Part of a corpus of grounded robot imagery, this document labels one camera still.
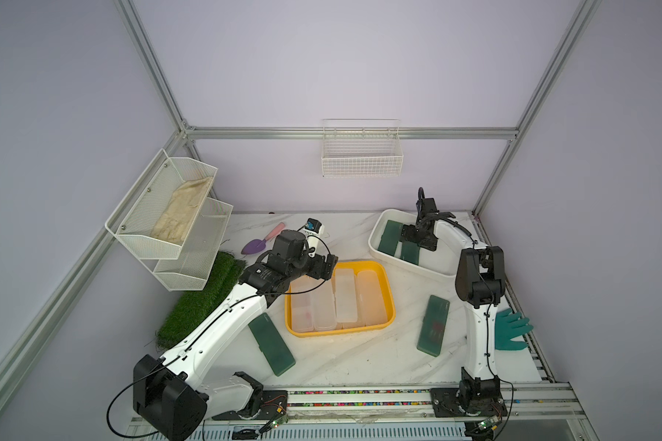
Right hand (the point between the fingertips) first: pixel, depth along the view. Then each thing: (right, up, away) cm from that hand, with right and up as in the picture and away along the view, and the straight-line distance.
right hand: (414, 243), depth 106 cm
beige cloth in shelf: (-77, +14, -24) cm, 82 cm away
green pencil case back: (-9, +3, +4) cm, 10 cm away
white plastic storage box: (0, +2, -36) cm, 36 cm away
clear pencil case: (-34, -21, -20) cm, 45 cm away
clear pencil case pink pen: (-42, -20, -18) cm, 49 cm away
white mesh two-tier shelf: (-82, -7, -18) cm, 85 cm away
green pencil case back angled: (-2, -3, -3) cm, 5 cm away
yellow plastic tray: (-46, -19, -19) cm, 53 cm away
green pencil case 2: (+1, -26, -20) cm, 33 cm away
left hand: (-35, -3, -29) cm, 45 cm away
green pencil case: (-51, -31, -23) cm, 64 cm away
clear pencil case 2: (-28, -17, -16) cm, 36 cm away
